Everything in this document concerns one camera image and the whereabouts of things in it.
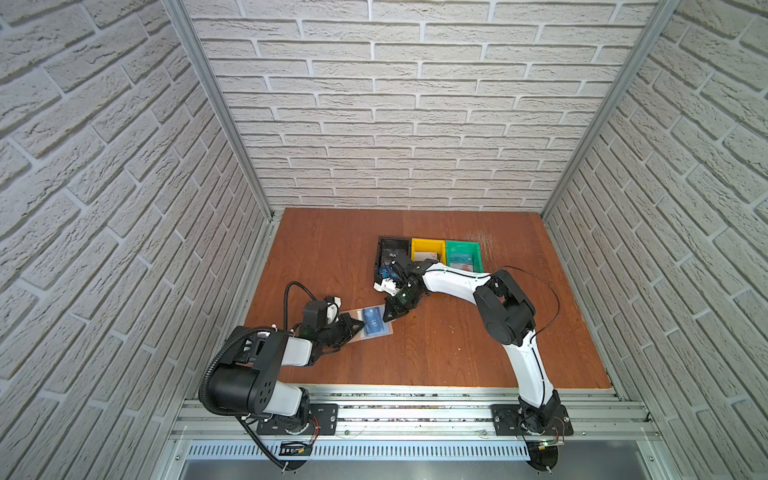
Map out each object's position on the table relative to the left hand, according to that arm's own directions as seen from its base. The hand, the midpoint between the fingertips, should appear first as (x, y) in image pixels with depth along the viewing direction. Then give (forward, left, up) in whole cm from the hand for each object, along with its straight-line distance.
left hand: (365, 321), depth 89 cm
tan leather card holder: (-4, +1, -1) cm, 4 cm away
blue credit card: (0, -2, 0) cm, 2 cm away
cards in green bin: (+21, -34, +1) cm, 40 cm away
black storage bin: (+28, -8, +1) cm, 29 cm away
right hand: (+1, -6, 0) cm, 7 cm away
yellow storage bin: (+27, -21, +1) cm, 35 cm away
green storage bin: (+31, -38, -3) cm, 49 cm away
